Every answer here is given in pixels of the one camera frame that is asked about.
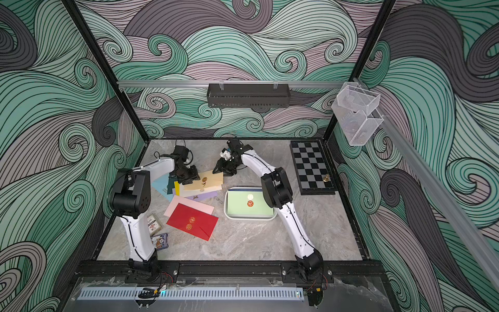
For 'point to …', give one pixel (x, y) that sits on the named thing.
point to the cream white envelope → (184, 192)
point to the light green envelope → (247, 202)
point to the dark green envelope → (170, 184)
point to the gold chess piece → (327, 178)
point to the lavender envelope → (203, 197)
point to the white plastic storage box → (252, 217)
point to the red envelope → (193, 221)
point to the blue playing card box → (160, 241)
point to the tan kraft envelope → (208, 179)
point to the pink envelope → (177, 199)
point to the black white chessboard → (311, 167)
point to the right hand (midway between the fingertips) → (218, 172)
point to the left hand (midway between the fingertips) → (197, 177)
